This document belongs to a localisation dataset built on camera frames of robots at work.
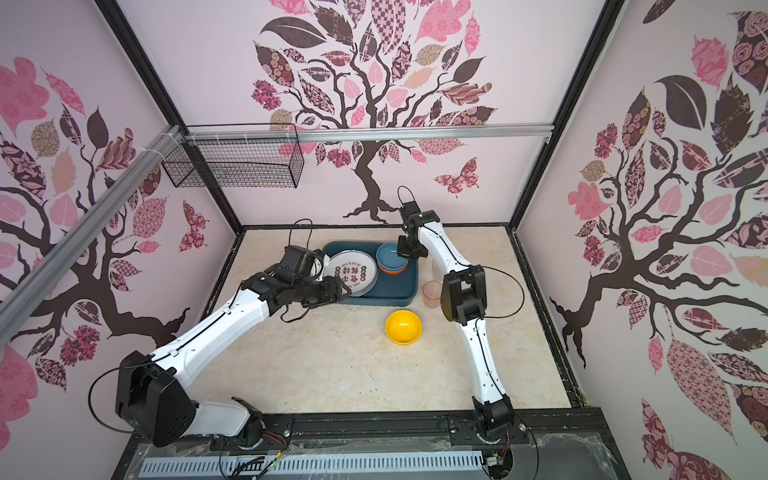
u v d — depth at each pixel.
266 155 0.95
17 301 0.50
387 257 1.03
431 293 0.98
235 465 0.71
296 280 0.61
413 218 0.78
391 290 0.98
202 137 0.90
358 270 1.03
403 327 0.92
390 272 1.00
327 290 0.70
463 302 0.64
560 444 0.72
